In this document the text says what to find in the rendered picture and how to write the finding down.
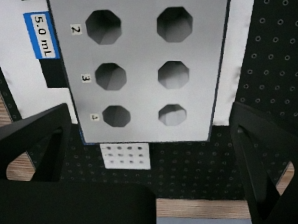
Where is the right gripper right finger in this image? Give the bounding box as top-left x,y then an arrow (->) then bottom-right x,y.
228,102 -> 298,224

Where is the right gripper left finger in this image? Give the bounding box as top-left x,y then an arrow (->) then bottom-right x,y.
0,103 -> 72,182

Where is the black perforated breadboard plate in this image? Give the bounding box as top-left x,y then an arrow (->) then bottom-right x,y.
0,0 -> 298,201

